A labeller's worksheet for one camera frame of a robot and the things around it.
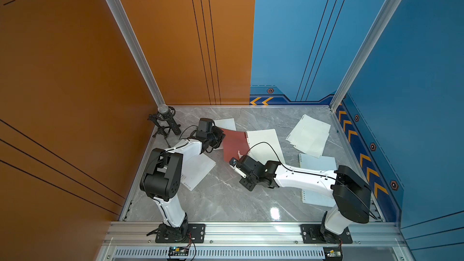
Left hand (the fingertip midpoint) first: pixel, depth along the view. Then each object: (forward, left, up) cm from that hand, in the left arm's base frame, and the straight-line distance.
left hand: (227, 130), depth 96 cm
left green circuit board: (-53, +17, -11) cm, 56 cm away
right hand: (-24, -9, -4) cm, 26 cm away
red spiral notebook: (-20, -16, +16) cm, 30 cm away
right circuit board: (-52, -44, -12) cm, 69 cm away
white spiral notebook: (-18, +17, -11) cm, 27 cm away
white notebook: (+13, +1, -10) cm, 16 cm away
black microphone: (+2, +33, +3) cm, 34 cm away
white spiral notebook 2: (-14, -52, -10) cm, 55 cm away
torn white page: (+6, -49, -12) cm, 51 cm away
